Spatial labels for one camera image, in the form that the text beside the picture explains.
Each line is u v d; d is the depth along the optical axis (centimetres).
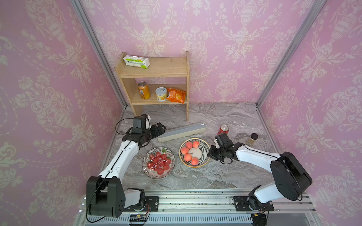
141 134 64
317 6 69
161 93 92
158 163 85
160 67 85
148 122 69
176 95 90
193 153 92
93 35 80
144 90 88
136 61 79
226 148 70
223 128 92
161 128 77
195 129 101
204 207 73
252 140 90
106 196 40
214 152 80
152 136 74
